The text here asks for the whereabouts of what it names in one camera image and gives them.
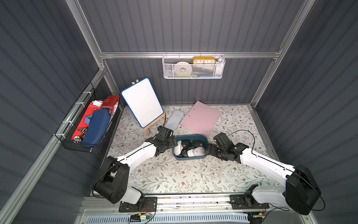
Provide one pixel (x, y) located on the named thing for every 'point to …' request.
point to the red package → (108, 104)
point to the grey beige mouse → (196, 151)
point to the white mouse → (178, 149)
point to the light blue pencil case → (174, 120)
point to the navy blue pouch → (97, 124)
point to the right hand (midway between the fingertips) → (213, 150)
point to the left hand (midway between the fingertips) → (171, 143)
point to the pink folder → (201, 118)
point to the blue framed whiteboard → (143, 101)
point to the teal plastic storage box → (180, 157)
